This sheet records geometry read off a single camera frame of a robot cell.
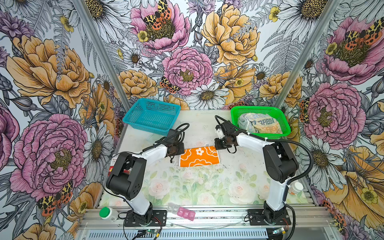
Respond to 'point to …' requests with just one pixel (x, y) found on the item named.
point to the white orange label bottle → (295, 187)
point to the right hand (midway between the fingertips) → (216, 149)
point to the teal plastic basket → (153, 116)
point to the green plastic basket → (238, 111)
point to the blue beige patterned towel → (256, 122)
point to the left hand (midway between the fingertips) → (180, 153)
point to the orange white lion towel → (198, 156)
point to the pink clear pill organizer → (174, 208)
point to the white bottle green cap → (108, 213)
